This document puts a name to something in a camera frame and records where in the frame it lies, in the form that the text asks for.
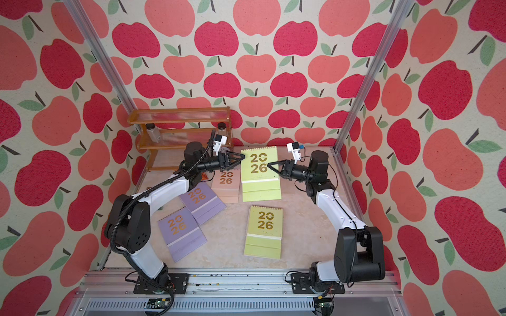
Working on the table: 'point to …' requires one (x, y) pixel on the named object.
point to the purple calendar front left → (181, 233)
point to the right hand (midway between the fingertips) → (269, 170)
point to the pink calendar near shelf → (226, 185)
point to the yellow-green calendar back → (263, 234)
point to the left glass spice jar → (153, 132)
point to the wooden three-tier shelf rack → (169, 128)
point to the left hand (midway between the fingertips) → (244, 164)
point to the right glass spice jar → (222, 130)
